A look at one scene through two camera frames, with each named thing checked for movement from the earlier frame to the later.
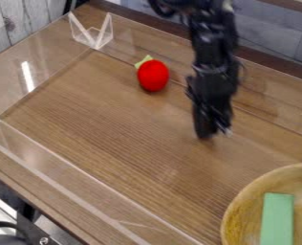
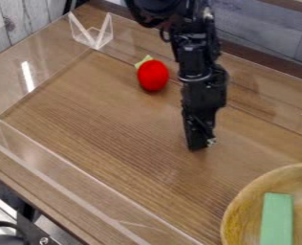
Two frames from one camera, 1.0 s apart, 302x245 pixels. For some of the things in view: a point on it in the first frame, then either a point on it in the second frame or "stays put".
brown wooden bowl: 241,220 stays put
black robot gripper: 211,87 -> 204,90
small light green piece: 147,57 stays put
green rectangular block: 277,219 stays put
